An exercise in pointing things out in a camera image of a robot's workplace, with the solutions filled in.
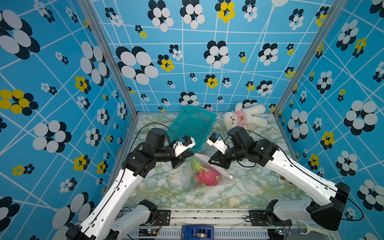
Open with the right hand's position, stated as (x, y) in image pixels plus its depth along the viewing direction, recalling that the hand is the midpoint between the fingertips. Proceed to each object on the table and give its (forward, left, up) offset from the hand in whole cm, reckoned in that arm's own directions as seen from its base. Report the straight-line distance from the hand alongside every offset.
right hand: (212, 159), depth 68 cm
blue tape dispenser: (-26, +7, -21) cm, 34 cm away
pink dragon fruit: (-5, +4, -7) cm, 10 cm away
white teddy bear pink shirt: (+42, -26, -16) cm, 52 cm away
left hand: (+1, +9, +6) cm, 10 cm away
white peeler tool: (-24, -44, -25) cm, 56 cm away
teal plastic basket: (+45, +10, -23) cm, 52 cm away
